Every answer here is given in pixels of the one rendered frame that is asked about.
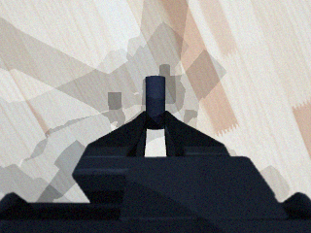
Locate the dark blue cylinder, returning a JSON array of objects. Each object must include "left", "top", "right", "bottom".
[{"left": 146, "top": 76, "right": 165, "bottom": 130}]

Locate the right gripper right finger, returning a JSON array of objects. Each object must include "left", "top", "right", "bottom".
[{"left": 164, "top": 111, "right": 230, "bottom": 156}]

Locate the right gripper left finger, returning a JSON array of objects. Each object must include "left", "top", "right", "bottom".
[{"left": 81, "top": 111, "right": 147, "bottom": 157}]

